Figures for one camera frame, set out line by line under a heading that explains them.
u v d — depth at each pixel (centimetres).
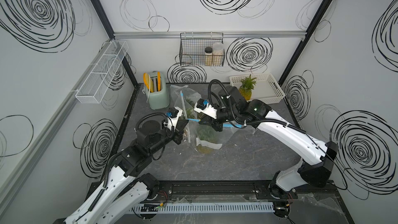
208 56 85
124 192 46
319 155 40
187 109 55
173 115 53
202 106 54
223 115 57
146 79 92
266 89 123
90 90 71
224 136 77
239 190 75
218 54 85
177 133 56
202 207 77
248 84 96
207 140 73
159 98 96
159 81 96
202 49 89
